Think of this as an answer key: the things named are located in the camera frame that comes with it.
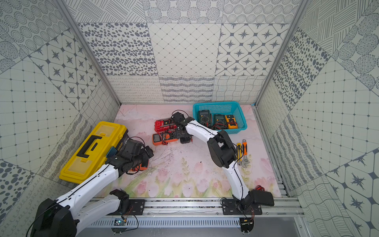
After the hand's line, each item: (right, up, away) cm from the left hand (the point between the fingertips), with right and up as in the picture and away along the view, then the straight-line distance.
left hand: (147, 151), depth 84 cm
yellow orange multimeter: (+55, +17, +20) cm, 60 cm away
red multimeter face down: (+8, +14, +17) cm, 24 cm away
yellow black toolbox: (-25, +1, -10) cm, 27 cm away
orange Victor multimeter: (+4, +6, +11) cm, 13 cm away
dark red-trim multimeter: (+35, +20, +19) cm, 45 cm away
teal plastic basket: (+52, +27, +26) cm, 65 cm away
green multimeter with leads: (+47, +17, +22) cm, 54 cm away
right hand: (+21, +9, +13) cm, 27 cm away
